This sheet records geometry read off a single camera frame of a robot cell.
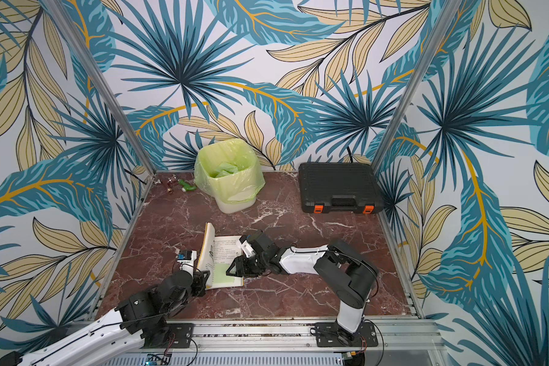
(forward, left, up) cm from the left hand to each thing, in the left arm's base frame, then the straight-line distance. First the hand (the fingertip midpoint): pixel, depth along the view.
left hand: (209, 277), depth 79 cm
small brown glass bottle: (+43, +29, -5) cm, 51 cm away
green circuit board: (-23, +14, -9) cm, 28 cm away
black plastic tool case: (+44, -55, 0) cm, 70 cm away
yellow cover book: (+10, 0, -5) cm, 11 cm away
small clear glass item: (+48, +36, -5) cm, 60 cm away
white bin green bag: (+46, -2, +6) cm, 46 cm away
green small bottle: (+45, +21, -4) cm, 49 cm away
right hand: (+2, -7, -2) cm, 8 cm away
